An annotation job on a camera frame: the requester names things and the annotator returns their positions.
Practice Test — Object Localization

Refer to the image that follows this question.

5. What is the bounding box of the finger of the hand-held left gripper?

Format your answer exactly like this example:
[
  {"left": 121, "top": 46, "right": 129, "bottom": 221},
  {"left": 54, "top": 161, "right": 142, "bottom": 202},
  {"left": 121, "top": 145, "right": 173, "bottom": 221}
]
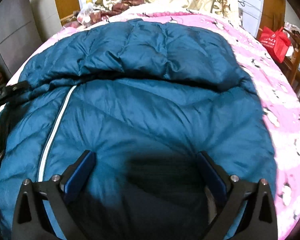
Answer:
[{"left": 4, "top": 81, "right": 30, "bottom": 97}]

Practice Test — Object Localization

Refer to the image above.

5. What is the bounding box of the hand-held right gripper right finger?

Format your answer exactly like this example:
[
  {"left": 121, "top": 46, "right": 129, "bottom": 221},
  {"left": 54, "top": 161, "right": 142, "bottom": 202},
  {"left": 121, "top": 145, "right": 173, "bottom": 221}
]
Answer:
[{"left": 197, "top": 151, "right": 278, "bottom": 240}]

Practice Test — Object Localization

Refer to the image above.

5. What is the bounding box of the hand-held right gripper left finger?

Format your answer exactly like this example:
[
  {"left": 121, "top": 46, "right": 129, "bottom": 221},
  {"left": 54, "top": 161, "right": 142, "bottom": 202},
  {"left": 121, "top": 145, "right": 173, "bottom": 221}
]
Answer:
[{"left": 12, "top": 150, "right": 96, "bottom": 240}]

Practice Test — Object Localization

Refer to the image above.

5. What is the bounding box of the blue puffer jacket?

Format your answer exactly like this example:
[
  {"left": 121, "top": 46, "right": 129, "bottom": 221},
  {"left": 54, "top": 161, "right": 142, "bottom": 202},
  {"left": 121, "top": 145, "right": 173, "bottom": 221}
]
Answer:
[{"left": 0, "top": 18, "right": 278, "bottom": 240}]

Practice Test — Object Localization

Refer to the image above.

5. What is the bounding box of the grey refrigerator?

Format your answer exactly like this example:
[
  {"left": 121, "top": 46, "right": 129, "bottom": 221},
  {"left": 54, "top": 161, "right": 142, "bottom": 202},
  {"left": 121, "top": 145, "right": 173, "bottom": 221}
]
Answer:
[{"left": 0, "top": 0, "right": 44, "bottom": 80}]

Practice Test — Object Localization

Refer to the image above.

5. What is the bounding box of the clear plastic bottle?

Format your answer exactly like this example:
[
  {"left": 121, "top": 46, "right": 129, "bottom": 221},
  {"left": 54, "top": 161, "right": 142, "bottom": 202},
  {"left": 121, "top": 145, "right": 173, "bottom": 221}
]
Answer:
[{"left": 76, "top": 4, "right": 97, "bottom": 28}]

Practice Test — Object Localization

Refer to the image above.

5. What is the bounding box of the brown wooden panel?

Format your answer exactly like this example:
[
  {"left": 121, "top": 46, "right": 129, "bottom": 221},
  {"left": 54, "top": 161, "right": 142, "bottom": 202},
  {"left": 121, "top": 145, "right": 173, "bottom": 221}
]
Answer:
[
  {"left": 259, "top": 0, "right": 287, "bottom": 32},
  {"left": 52, "top": 0, "right": 81, "bottom": 26}
]

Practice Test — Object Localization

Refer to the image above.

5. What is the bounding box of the pink penguin print blanket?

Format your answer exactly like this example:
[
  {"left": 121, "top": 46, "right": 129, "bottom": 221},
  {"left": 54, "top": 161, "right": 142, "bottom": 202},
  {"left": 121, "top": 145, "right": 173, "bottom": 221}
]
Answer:
[{"left": 49, "top": 10, "right": 300, "bottom": 240}]

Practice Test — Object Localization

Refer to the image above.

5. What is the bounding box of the wooden shelf rack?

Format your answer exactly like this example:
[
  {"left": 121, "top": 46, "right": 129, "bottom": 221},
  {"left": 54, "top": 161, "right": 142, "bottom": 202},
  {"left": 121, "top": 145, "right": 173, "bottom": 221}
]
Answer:
[{"left": 272, "top": 21, "right": 300, "bottom": 102}]

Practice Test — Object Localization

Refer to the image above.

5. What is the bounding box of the red shopping bag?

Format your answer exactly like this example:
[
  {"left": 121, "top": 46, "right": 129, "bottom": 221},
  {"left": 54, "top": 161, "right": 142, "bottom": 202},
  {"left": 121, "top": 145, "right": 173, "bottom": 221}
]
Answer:
[{"left": 259, "top": 26, "right": 292, "bottom": 64}]

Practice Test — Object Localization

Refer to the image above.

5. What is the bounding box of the white pillow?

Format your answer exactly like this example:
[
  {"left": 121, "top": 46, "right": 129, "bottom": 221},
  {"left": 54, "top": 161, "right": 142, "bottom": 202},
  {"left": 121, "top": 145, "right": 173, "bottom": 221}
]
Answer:
[{"left": 125, "top": 3, "right": 190, "bottom": 18}]

